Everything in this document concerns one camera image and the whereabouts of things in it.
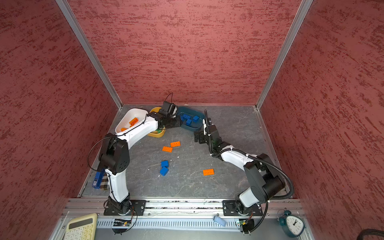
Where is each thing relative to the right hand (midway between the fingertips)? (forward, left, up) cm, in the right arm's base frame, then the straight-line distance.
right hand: (200, 133), depth 91 cm
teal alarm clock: (-47, -41, -8) cm, 63 cm away
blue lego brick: (+16, +8, -8) cm, 19 cm away
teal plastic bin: (+10, +2, -6) cm, 12 cm away
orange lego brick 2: (+18, +49, -9) cm, 53 cm away
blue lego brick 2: (+20, +2, -9) cm, 22 cm away
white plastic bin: (+21, +52, -8) cm, 56 cm away
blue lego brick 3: (-13, +23, -12) cm, 29 cm away
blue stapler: (-23, +57, -6) cm, 62 cm away
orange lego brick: (+11, +55, -9) cm, 56 cm away
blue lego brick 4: (-18, +22, -10) cm, 30 cm away
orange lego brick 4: (-20, -4, -10) cm, 23 cm away
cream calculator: (-45, +56, -8) cm, 72 cm away
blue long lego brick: (+23, +10, -9) cm, 26 cm away
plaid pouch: (-25, +53, -8) cm, 60 cm away
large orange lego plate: (-5, +21, -10) cm, 24 cm away
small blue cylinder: (-44, -7, -9) cm, 46 cm away
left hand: (+6, +13, +2) cm, 14 cm away
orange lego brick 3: (-1, +16, -10) cm, 19 cm away
